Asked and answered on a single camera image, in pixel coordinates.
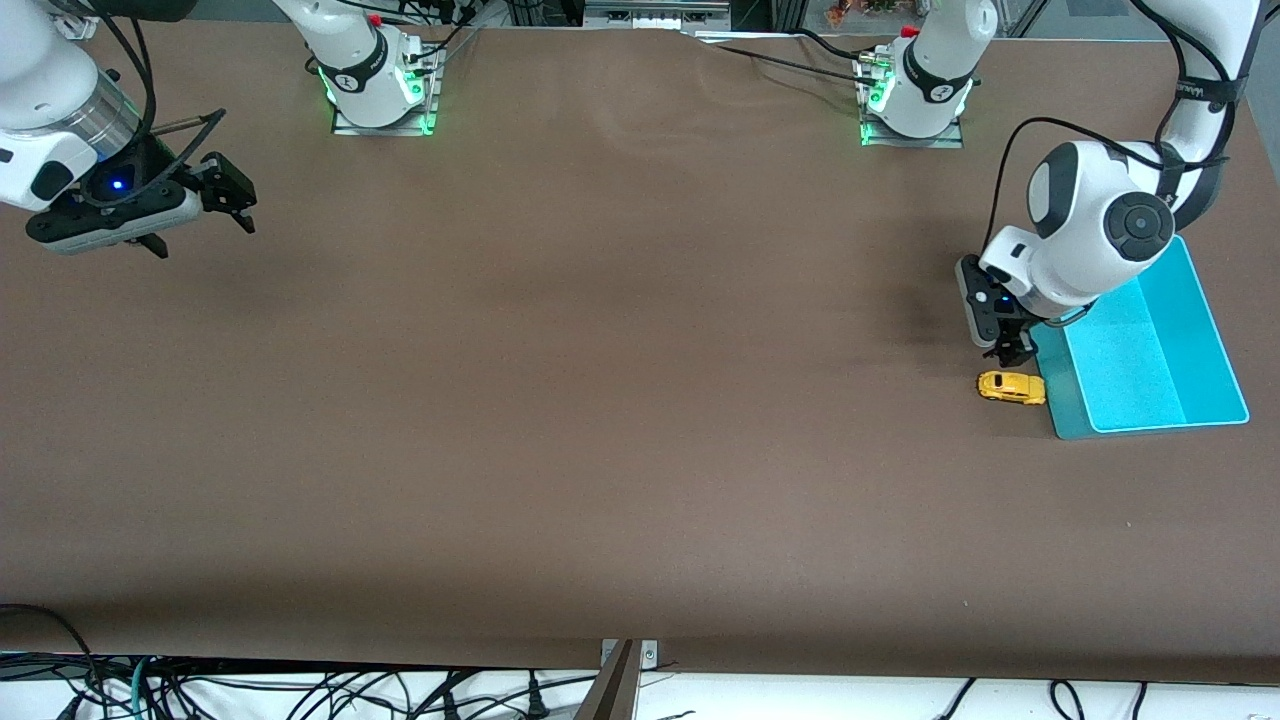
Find cyan plastic tray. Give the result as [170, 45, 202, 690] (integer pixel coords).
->
[1030, 235, 1251, 441]

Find brown support bar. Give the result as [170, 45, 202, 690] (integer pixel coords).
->
[575, 640, 641, 720]

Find orange background objects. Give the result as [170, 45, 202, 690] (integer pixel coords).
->
[825, 0, 921, 27]

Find silver metal box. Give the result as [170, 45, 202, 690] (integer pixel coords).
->
[585, 0, 731, 31]

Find thick black table cable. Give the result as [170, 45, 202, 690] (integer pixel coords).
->
[795, 27, 881, 63]

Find yellow beetle toy car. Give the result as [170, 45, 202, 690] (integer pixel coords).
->
[977, 370, 1047, 406]

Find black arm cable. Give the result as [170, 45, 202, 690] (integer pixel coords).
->
[988, 0, 1247, 257]
[95, 8, 227, 201]

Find thin black table cable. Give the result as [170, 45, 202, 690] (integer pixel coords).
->
[700, 40, 886, 89]

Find black base cable bundle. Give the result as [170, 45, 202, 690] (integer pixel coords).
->
[400, 0, 483, 69]

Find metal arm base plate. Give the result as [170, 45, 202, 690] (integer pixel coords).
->
[330, 45, 441, 137]
[858, 55, 966, 149]

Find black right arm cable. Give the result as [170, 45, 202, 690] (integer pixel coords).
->
[95, 8, 227, 201]

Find black tangled floor cables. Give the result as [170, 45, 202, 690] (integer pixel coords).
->
[150, 665, 601, 720]

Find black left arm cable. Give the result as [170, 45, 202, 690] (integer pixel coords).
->
[988, 0, 1247, 257]

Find large black floor cable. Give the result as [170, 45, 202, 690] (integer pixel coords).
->
[0, 603, 111, 720]

